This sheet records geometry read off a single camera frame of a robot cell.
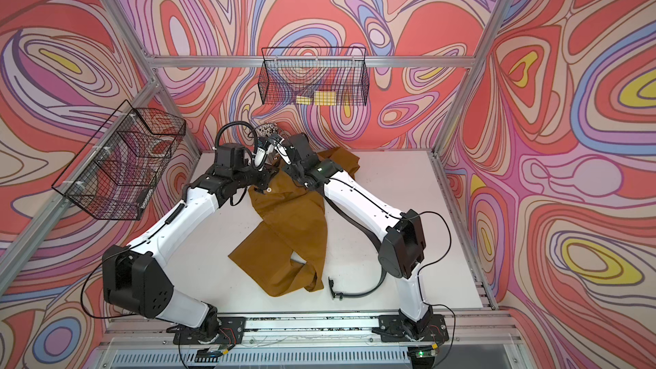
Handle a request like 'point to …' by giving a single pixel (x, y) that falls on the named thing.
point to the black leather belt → (371, 231)
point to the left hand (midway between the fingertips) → (277, 168)
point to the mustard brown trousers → (287, 248)
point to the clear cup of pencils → (266, 130)
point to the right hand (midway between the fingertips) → (299, 157)
